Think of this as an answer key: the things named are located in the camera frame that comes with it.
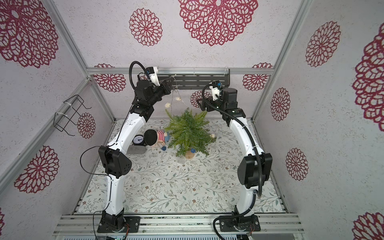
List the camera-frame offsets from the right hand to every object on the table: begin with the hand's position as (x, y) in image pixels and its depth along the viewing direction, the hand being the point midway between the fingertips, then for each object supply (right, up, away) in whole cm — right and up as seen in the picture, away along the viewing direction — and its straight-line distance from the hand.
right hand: (203, 96), depth 80 cm
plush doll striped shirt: (-27, -23, +23) cm, 42 cm away
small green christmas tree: (-8, -19, -6) cm, 21 cm away
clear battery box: (-12, -36, +12) cm, 40 cm away
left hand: (-16, +9, -3) cm, 18 cm away
